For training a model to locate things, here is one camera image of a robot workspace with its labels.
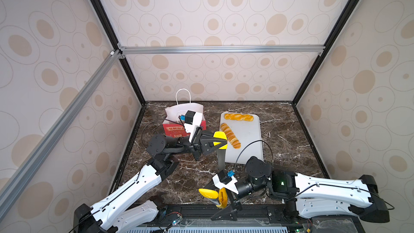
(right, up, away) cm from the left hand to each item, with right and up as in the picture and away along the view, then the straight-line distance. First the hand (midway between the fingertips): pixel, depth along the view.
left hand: (226, 148), depth 47 cm
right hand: (-5, -20, +3) cm, 21 cm away
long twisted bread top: (+15, +9, +62) cm, 65 cm away
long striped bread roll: (+8, -3, +50) cm, 51 cm away
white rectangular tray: (+20, -2, +55) cm, 59 cm away
